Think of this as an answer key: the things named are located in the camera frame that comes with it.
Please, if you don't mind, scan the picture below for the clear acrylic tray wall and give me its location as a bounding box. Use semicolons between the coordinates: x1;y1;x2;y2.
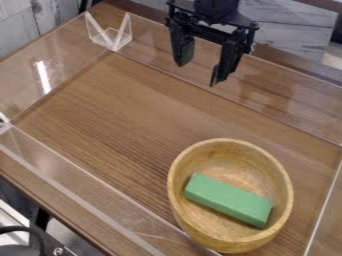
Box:
0;114;220;256

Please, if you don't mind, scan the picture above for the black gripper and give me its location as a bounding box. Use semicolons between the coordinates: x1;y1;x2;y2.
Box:
165;0;259;87

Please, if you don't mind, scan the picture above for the green rectangular block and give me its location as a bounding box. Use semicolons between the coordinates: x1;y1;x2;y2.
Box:
184;173;273;229

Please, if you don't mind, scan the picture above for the brown wooden bowl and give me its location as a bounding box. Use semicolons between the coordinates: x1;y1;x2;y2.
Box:
166;138;293;253

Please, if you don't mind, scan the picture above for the clear acrylic corner bracket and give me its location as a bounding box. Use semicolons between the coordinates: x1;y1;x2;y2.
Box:
84;12;132;52

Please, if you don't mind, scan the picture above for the black cable bottom left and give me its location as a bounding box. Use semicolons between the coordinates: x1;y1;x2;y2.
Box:
0;225;48;256

